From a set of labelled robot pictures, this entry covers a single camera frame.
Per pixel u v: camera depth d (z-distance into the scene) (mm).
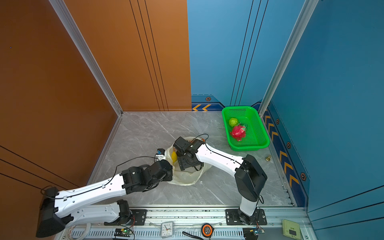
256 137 1042
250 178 425
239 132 966
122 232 708
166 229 686
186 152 600
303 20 738
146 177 536
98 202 473
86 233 695
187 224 724
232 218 725
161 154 667
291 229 682
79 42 809
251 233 696
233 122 1054
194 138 772
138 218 735
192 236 694
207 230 674
